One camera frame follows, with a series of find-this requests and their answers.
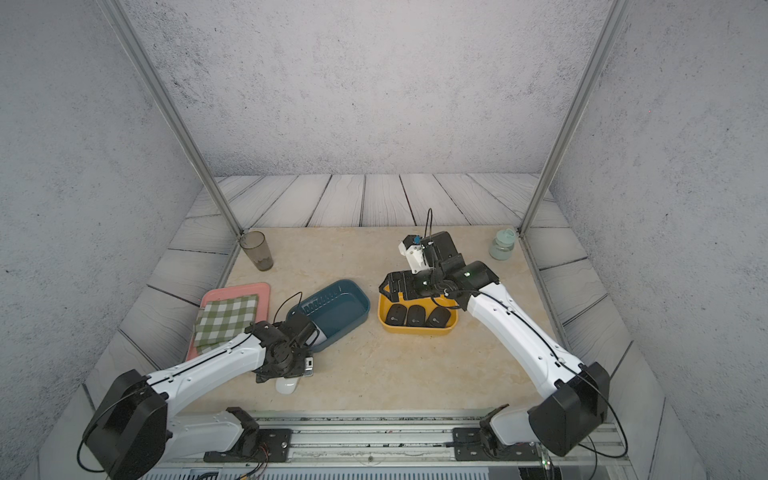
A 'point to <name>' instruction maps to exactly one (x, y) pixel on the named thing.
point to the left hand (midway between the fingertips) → (299, 373)
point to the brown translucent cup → (256, 247)
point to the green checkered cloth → (224, 321)
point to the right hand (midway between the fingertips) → (396, 287)
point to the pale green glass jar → (502, 245)
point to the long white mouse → (286, 385)
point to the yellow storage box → (428, 303)
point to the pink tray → (262, 290)
